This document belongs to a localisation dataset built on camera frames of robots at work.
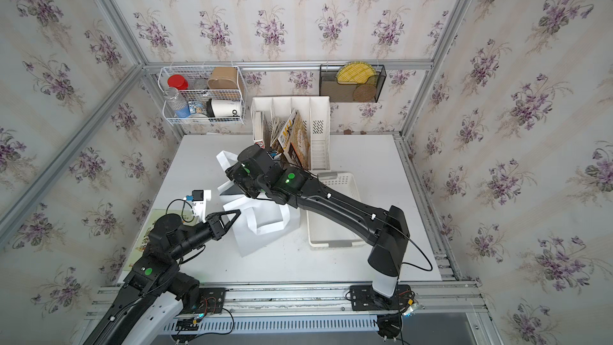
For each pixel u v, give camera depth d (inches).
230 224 26.1
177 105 35.6
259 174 20.3
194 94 36.6
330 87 37.4
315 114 40.6
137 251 32.9
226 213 26.2
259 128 37.5
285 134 35.5
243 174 23.8
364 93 38.5
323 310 28.7
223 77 34.3
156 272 20.2
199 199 25.0
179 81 36.0
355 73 37.2
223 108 36.6
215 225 24.0
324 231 35.2
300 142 43.3
